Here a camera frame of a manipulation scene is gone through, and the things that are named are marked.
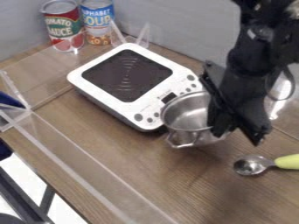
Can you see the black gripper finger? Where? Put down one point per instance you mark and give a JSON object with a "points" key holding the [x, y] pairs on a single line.
{"points": [[255, 127], [222, 121]]}

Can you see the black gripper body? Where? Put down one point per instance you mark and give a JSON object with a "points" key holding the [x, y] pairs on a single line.
{"points": [[238, 96]]}

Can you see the silver pot with handles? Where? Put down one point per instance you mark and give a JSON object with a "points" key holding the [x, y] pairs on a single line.
{"points": [[185, 117]]}

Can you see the white and black stove top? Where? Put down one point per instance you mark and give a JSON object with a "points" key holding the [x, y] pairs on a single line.
{"points": [[131, 81]]}

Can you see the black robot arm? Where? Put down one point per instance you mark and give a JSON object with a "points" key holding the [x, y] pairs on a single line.
{"points": [[267, 44]]}

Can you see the alphabet soup can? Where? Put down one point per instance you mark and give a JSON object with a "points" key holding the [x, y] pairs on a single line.
{"points": [[98, 12]]}

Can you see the clear acrylic barrier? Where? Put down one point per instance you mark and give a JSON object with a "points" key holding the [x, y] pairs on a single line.
{"points": [[35, 81]]}

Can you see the tomato sauce can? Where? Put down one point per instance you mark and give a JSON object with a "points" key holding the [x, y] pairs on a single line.
{"points": [[62, 18]]}

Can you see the spoon with green handle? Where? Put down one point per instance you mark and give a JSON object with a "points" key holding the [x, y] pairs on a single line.
{"points": [[254, 164]]}

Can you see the black metal table frame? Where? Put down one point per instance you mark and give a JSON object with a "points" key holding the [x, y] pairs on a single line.
{"points": [[31, 213]]}

